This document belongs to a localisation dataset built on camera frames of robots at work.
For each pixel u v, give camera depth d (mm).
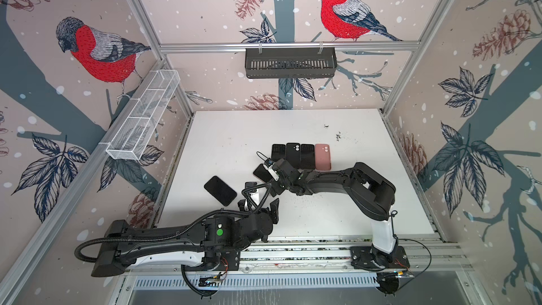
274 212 642
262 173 873
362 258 726
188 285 685
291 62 1035
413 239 659
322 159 1010
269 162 831
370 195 508
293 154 1016
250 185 629
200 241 482
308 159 1007
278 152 1039
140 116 773
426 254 671
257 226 511
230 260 731
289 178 734
